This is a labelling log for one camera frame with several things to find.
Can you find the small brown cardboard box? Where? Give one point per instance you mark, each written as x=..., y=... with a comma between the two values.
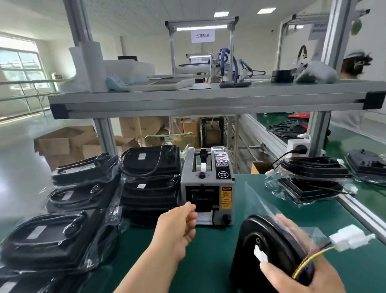
x=262, y=167

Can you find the unbagged black lamps with cables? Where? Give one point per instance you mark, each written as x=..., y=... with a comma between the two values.
x=376, y=166

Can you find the white hanging sign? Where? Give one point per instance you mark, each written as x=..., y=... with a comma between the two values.
x=203, y=36

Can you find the white box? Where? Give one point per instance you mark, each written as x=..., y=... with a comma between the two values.
x=132, y=70

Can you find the grey metal shelf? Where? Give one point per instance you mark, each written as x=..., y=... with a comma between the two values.
x=216, y=101

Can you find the green round sign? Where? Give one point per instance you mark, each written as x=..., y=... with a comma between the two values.
x=356, y=26

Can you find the aluminium table edge rail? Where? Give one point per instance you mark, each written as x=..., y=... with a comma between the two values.
x=382, y=232

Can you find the black cup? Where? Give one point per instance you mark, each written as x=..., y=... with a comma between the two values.
x=282, y=76

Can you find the grey metal railing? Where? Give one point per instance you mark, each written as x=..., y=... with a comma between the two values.
x=12, y=81

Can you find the person's left hand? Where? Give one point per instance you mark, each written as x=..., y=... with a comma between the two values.
x=173, y=231

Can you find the window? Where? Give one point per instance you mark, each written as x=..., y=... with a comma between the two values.
x=18, y=69

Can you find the black flat tray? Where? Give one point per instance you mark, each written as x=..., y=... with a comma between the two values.
x=128, y=58

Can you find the ceiling light panel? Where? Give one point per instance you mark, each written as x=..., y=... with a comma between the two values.
x=267, y=11
x=221, y=14

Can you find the white handset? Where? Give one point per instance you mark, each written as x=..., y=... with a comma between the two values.
x=117, y=84

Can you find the group of bagged black lamps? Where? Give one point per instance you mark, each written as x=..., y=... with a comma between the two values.
x=314, y=178

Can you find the person's right hand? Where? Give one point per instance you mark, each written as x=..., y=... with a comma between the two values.
x=312, y=279

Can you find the white flat scale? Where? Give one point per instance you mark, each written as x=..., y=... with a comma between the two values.
x=164, y=84

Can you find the aluminium workstation frame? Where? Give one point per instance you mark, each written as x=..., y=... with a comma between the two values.
x=277, y=43
x=171, y=52

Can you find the grey tape dispenser machine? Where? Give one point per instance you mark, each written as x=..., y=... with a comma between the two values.
x=203, y=184

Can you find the white power socket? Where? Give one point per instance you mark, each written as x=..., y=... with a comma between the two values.
x=299, y=149

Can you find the stack of bagged lamps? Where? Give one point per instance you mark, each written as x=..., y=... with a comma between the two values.
x=118, y=249

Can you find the black phone on shelf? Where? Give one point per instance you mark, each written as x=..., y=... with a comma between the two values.
x=235, y=84

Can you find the person's left forearm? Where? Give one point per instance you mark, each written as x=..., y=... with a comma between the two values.
x=144, y=287

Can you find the grey barcode scanner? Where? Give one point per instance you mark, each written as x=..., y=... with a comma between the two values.
x=316, y=73

